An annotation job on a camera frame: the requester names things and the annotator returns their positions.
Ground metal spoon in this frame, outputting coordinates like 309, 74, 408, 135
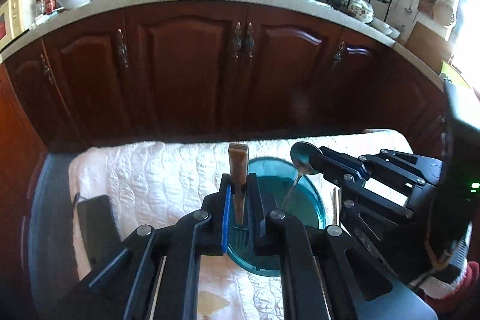
281, 141, 322, 209

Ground wood handled metal fork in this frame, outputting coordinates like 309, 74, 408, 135
229, 143, 249, 254

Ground dark wooden kitchen cabinets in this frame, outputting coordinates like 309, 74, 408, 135
1, 1, 445, 319

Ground gloved left hand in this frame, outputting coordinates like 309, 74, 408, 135
420, 260, 479, 314

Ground white floral utensil jar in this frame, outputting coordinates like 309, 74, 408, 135
227, 157, 326, 277

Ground black rectangular phone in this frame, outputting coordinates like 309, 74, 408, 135
76, 195, 121, 268

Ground white quilted table cloth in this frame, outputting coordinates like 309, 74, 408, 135
68, 129, 413, 319

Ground wooden cutting board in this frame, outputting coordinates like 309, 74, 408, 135
405, 22, 453, 75

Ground floral ceramic pot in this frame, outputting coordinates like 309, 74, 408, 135
347, 0, 374, 23

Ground white microwave oven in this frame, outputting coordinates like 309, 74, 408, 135
1, 0, 37, 48

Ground wall utensil holder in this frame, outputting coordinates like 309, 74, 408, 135
415, 0, 443, 19

